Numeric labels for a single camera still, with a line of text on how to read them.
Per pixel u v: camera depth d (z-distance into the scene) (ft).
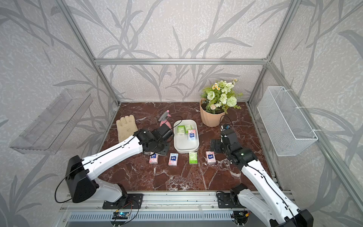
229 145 1.84
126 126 3.45
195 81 3.63
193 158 2.84
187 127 3.33
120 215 2.32
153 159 2.84
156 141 1.82
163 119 2.93
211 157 2.85
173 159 2.83
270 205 1.37
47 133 2.15
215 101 2.84
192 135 3.15
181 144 2.96
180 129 3.23
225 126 2.23
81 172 1.33
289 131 1.95
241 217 2.36
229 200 2.38
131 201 2.38
